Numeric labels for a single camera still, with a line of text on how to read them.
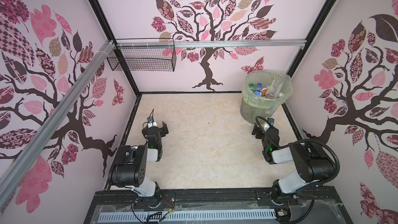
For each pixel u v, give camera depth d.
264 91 0.93
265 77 0.97
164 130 0.87
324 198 0.75
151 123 0.79
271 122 0.79
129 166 0.47
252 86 0.97
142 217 0.70
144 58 1.22
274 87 0.93
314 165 0.45
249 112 0.96
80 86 0.64
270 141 0.70
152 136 0.71
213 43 0.93
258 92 0.90
